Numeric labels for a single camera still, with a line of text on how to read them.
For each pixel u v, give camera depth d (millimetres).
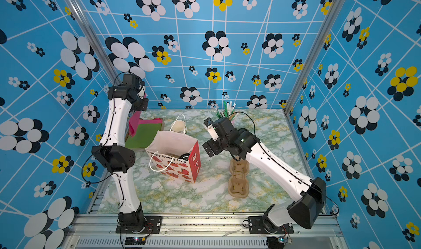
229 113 900
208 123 642
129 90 605
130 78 666
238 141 501
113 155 527
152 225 732
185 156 780
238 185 840
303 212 378
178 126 921
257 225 728
